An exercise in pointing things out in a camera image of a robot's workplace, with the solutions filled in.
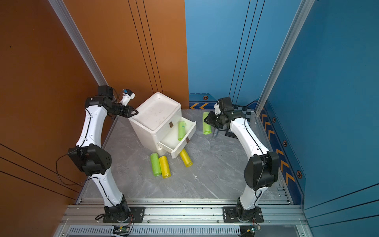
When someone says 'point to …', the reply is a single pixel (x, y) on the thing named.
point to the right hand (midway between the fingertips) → (206, 121)
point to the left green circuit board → (123, 230)
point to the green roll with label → (181, 130)
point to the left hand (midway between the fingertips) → (135, 109)
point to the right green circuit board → (253, 229)
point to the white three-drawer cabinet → (159, 125)
